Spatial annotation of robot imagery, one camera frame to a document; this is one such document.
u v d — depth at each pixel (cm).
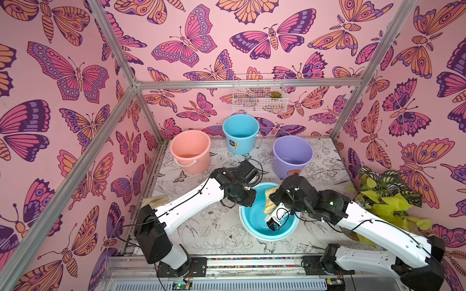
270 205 67
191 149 109
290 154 92
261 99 106
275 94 92
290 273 73
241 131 108
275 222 59
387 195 74
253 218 84
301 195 52
